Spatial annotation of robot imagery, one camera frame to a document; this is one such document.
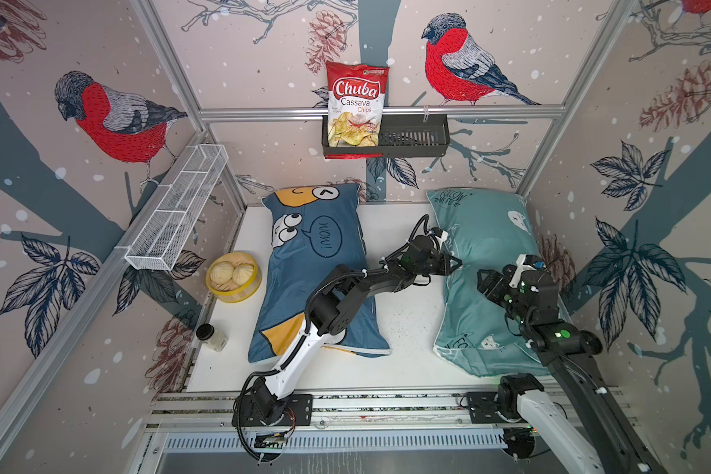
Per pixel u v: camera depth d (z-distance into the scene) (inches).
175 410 29.8
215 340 31.3
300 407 29.1
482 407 28.9
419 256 30.7
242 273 36.6
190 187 33.6
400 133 42.1
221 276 36.9
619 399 30.1
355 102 32.9
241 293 36.4
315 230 36.7
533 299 22.1
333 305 23.3
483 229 37.0
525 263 26.8
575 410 19.0
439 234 34.7
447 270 33.0
